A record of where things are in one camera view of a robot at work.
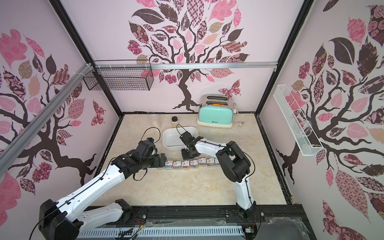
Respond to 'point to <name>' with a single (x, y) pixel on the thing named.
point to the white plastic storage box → (171, 140)
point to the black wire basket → (124, 79)
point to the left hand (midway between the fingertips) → (157, 162)
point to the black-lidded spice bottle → (174, 120)
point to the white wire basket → (304, 134)
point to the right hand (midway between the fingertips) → (186, 157)
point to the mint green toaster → (215, 111)
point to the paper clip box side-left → (194, 164)
